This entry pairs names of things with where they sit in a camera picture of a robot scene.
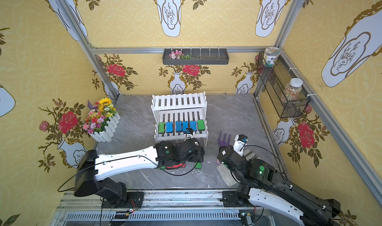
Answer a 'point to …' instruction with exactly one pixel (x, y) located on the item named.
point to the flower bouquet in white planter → (102, 120)
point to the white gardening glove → (226, 174)
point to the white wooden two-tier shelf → (182, 107)
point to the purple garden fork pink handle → (223, 143)
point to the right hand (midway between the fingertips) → (223, 149)
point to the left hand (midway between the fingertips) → (194, 149)
